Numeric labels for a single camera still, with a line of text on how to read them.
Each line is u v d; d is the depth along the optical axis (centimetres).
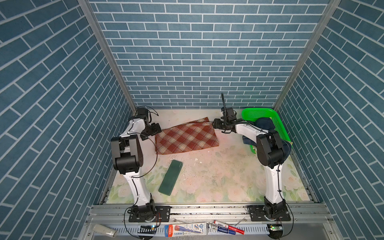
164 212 74
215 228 69
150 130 86
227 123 81
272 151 58
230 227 69
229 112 83
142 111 82
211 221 72
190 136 102
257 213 74
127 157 54
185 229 69
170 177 85
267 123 106
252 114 115
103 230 66
